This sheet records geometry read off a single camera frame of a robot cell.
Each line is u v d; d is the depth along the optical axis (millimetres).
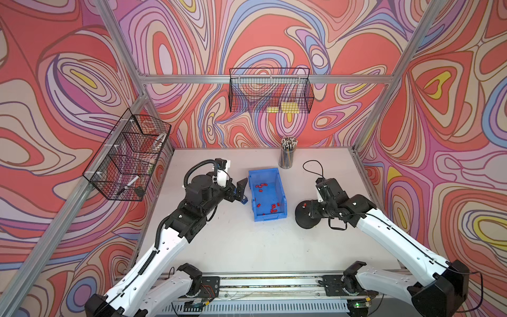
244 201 957
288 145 983
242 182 617
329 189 585
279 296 730
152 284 438
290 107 908
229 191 616
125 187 715
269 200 957
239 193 625
